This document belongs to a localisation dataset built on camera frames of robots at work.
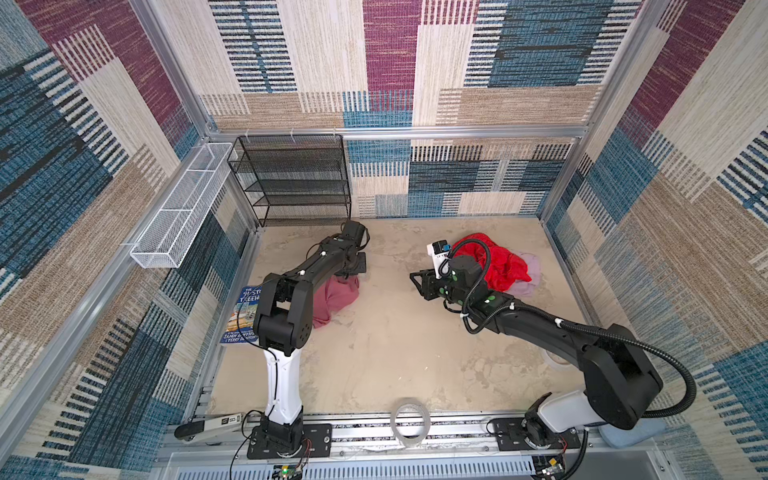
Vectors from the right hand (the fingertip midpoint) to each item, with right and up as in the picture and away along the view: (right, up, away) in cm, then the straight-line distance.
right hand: (416, 277), depth 84 cm
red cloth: (+29, +2, +12) cm, 31 cm away
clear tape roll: (-1, -38, -12) cm, 39 cm away
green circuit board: (-31, -44, -13) cm, 56 cm away
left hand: (-18, +3, +16) cm, 24 cm away
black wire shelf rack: (-41, +34, +24) cm, 58 cm away
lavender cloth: (+37, -5, +15) cm, 41 cm away
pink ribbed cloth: (-24, -6, +7) cm, 26 cm away
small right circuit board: (+29, -42, -14) cm, 53 cm away
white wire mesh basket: (-59, +11, -13) cm, 62 cm away
